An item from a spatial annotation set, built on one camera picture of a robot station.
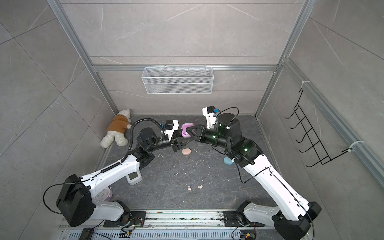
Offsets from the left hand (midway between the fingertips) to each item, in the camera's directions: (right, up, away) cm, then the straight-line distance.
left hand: (192, 132), depth 65 cm
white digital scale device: (-33, -27, +17) cm, 46 cm away
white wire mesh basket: (-23, +34, +36) cm, 55 cm away
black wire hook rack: (+56, -8, 0) cm, 56 cm away
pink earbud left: (-2, -33, +19) cm, 38 cm away
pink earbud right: (+4, -32, +19) cm, 37 cm away
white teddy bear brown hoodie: (-55, +1, +40) cm, 68 cm away
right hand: (-2, +1, -5) cm, 5 cm away
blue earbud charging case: (+22, -19, +28) cm, 40 cm away
